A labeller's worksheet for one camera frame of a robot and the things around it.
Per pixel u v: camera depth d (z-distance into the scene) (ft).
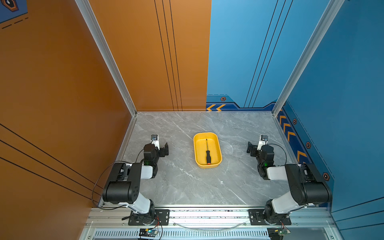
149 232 2.31
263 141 2.65
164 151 2.79
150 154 2.34
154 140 2.66
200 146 3.23
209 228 2.34
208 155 3.08
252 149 2.80
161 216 2.43
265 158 2.34
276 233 2.31
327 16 2.38
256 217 2.38
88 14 2.33
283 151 2.59
